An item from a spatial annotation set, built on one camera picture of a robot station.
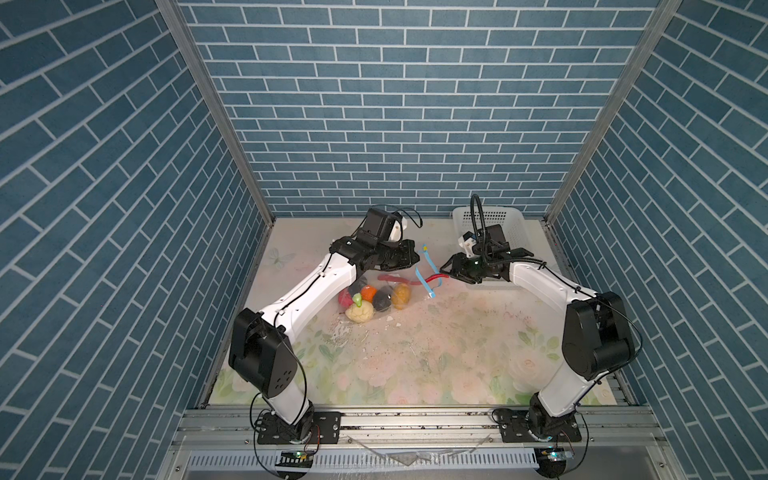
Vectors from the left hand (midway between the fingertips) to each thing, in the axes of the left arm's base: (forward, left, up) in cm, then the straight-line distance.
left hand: (422, 257), depth 79 cm
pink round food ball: (-2, +22, -17) cm, 28 cm away
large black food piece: (-3, +11, -16) cm, 20 cm away
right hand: (+4, -8, -11) cm, 14 cm away
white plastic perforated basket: (+30, -38, -16) cm, 51 cm away
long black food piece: (0, +17, -11) cm, 21 cm away
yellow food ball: (-2, +5, -17) cm, 18 cm away
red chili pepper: (-4, +2, -6) cm, 8 cm away
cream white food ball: (-7, +17, -19) cm, 27 cm away
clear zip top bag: (0, -1, -18) cm, 18 cm away
